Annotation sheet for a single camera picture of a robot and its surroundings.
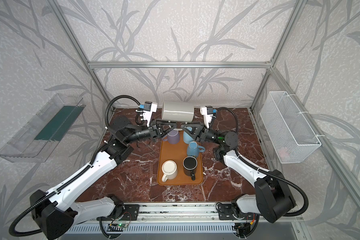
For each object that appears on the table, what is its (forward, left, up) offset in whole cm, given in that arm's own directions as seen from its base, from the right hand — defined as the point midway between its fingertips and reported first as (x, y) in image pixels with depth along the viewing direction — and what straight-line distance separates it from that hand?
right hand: (182, 125), depth 59 cm
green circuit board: (-30, +30, -39) cm, 58 cm away
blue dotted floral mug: (+6, -5, -31) cm, 32 cm away
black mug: (-3, -3, -30) cm, 31 cm away
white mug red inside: (-5, +9, -32) cm, 34 cm away
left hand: (-1, +2, +2) cm, 4 cm away
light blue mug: (+16, 0, -35) cm, 39 cm away
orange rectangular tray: (+8, +6, -40) cm, 41 cm away
